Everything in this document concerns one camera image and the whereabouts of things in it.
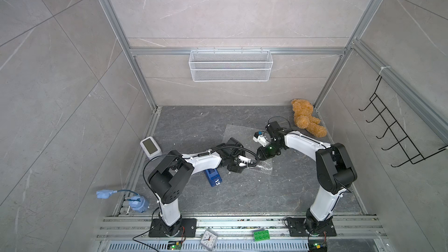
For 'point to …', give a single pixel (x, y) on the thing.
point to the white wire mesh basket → (230, 66)
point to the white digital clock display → (150, 146)
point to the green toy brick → (262, 235)
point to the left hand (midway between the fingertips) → (244, 156)
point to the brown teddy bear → (303, 119)
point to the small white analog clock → (209, 239)
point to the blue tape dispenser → (213, 177)
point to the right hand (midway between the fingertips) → (261, 157)
